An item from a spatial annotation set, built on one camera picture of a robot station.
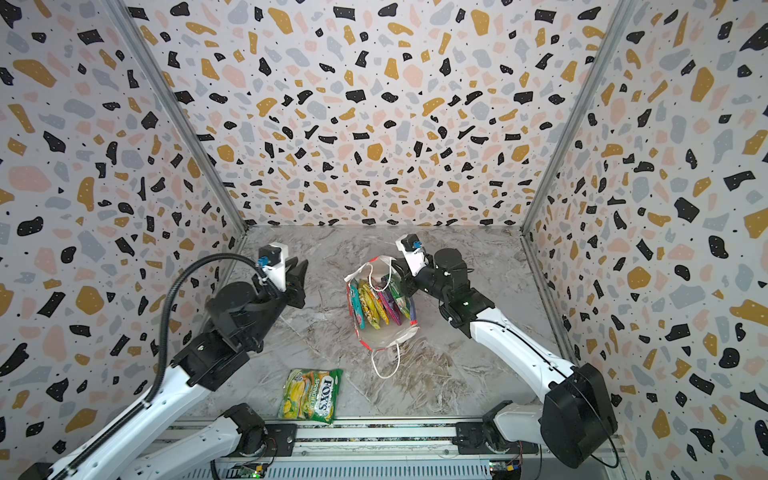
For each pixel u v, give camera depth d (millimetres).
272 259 526
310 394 779
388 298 857
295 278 593
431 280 654
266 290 549
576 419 404
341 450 733
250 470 702
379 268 761
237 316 464
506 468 715
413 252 639
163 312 412
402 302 855
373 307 852
